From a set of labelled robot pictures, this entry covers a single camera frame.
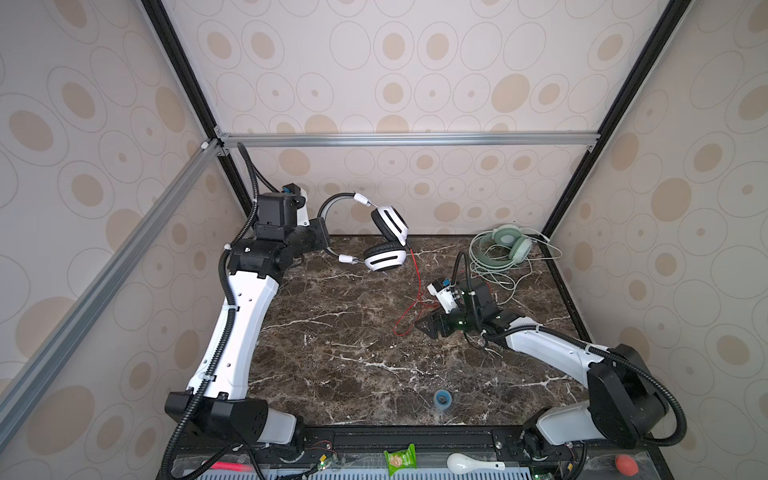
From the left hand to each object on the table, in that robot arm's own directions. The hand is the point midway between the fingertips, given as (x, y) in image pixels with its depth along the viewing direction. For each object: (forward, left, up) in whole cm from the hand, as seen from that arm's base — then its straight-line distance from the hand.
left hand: (332, 222), depth 69 cm
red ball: (-44, -68, -34) cm, 88 cm away
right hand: (-10, -23, -28) cm, 38 cm away
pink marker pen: (-45, +24, -37) cm, 63 cm away
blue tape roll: (-29, -28, -38) cm, 55 cm away
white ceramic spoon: (-44, -30, -36) cm, 64 cm away
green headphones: (+28, -59, -34) cm, 73 cm away
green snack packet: (-43, -16, -35) cm, 58 cm away
